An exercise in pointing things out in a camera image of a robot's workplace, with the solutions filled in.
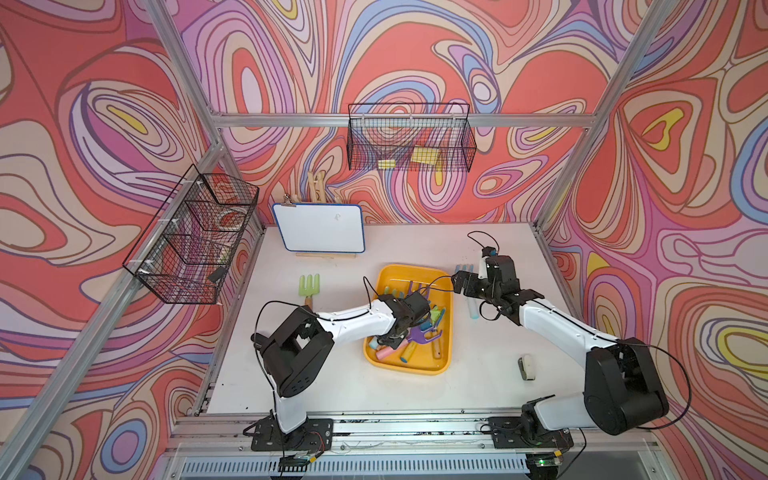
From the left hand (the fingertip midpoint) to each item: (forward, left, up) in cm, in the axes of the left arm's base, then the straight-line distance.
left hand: (388, 334), depth 88 cm
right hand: (+12, -24, +8) cm, 28 cm away
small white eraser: (-10, -38, +1) cm, 40 cm away
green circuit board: (-31, +23, -5) cm, 39 cm away
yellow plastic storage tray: (+9, -15, +16) cm, 23 cm away
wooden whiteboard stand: (+30, +23, +1) cm, 38 cm away
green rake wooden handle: (+18, +28, -2) cm, 33 cm away
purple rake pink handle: (-1, -9, +1) cm, 9 cm away
